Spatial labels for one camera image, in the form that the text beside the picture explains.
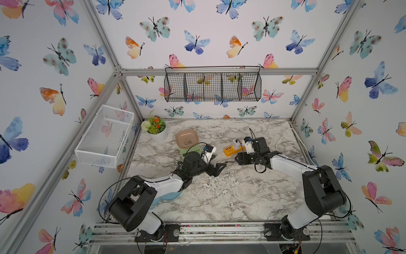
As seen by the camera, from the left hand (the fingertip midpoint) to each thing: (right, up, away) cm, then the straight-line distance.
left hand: (222, 159), depth 83 cm
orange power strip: (+7, +3, +18) cm, 19 cm away
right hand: (+12, +1, +9) cm, 15 cm away
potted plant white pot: (-39, +11, +21) cm, 46 cm away
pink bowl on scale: (-21, +11, +22) cm, 33 cm away
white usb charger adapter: (+10, +7, +15) cm, 19 cm away
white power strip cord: (+20, +2, -22) cm, 30 cm away
